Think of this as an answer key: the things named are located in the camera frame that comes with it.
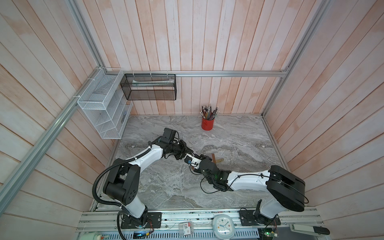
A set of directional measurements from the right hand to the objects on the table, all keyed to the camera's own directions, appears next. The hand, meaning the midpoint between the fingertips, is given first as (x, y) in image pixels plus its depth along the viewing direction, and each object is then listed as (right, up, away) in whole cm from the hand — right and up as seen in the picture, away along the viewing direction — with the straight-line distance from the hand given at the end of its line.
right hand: (196, 153), depth 84 cm
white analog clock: (+12, -33, -15) cm, 38 cm away
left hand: (-2, 0, -1) cm, 2 cm away
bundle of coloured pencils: (+8, +25, +16) cm, 31 cm away
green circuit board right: (+35, -36, -14) cm, 52 cm away
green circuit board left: (-28, -37, -14) cm, 48 cm away
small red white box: (-6, -33, -14) cm, 37 cm away
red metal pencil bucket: (+9, +17, +21) cm, 28 cm away
